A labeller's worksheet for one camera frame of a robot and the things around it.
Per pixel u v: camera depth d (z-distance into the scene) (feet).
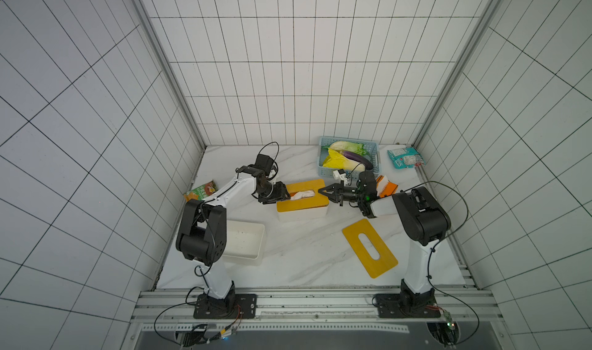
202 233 1.55
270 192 2.59
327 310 2.39
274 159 2.87
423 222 1.73
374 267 2.67
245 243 2.83
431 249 1.83
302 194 2.94
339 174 3.01
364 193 2.62
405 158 3.62
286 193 2.87
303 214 2.95
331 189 2.85
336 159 3.37
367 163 3.54
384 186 3.09
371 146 3.73
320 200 2.89
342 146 3.61
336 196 2.77
